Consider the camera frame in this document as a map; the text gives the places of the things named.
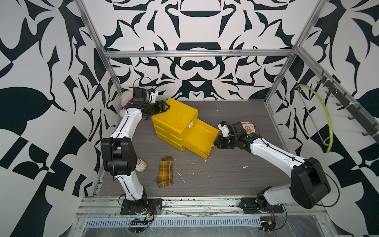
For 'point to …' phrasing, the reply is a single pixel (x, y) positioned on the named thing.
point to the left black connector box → (138, 225)
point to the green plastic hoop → (331, 138)
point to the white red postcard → (248, 126)
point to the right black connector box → (267, 223)
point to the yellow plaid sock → (166, 172)
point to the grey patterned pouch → (141, 165)
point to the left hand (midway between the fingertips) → (165, 105)
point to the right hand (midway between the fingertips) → (213, 141)
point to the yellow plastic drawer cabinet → (171, 124)
